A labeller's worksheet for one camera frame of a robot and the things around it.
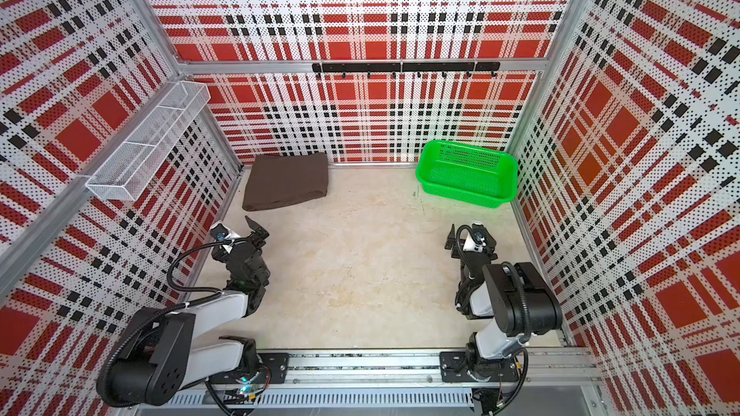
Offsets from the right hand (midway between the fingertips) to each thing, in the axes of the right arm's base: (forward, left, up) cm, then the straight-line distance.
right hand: (472, 226), depth 89 cm
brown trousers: (+29, +72, -9) cm, 78 cm away
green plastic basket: (+34, -7, -11) cm, 36 cm away
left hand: (-3, +70, +6) cm, 70 cm away
